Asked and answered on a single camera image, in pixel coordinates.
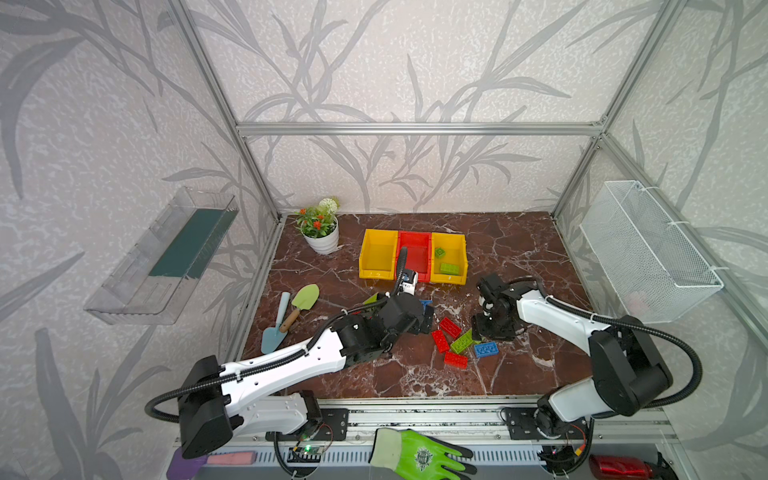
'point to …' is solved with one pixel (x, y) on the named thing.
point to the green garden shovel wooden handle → (303, 301)
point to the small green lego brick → (440, 253)
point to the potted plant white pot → (319, 225)
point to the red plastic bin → (418, 245)
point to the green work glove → (416, 455)
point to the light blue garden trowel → (272, 336)
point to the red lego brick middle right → (440, 341)
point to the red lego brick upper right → (450, 327)
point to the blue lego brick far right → (486, 349)
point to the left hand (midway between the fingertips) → (421, 295)
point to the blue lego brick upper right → (425, 303)
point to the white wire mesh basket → (656, 274)
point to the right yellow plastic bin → (455, 248)
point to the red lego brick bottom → (456, 360)
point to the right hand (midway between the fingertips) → (481, 327)
